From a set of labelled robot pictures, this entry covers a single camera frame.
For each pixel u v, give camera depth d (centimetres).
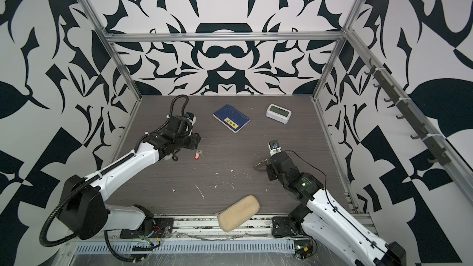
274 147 68
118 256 68
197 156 94
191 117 76
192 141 75
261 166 80
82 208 41
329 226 57
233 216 75
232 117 108
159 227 73
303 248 71
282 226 74
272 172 69
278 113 107
